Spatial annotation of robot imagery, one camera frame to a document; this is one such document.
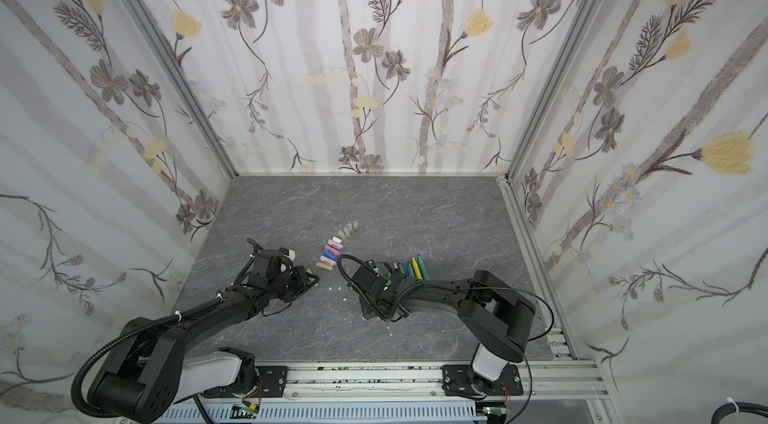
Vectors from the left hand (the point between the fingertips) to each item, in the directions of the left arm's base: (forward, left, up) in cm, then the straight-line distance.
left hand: (315, 270), depth 88 cm
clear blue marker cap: (+17, -8, -5) cm, 20 cm away
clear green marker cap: (+19, -11, -5) cm, 23 cm away
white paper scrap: (-3, -4, -6) cm, 8 cm away
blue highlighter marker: (+1, -29, -4) cm, 30 cm away
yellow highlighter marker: (+2, -31, -4) cm, 31 cm away
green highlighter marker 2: (+2, -26, -4) cm, 27 cm away
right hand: (-8, -14, -2) cm, 16 cm away
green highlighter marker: (+2, -34, -4) cm, 34 cm away
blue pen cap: (+8, -3, -5) cm, 10 cm away
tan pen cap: (+4, -2, -6) cm, 7 cm away
